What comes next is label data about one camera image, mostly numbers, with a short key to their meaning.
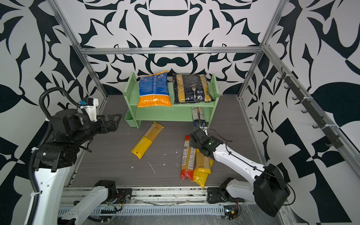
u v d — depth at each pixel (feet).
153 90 2.55
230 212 2.33
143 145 2.97
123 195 2.40
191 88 2.60
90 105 1.69
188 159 2.71
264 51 2.85
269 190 1.33
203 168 2.59
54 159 1.25
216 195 2.44
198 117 2.90
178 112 2.99
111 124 1.79
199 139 2.05
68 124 1.38
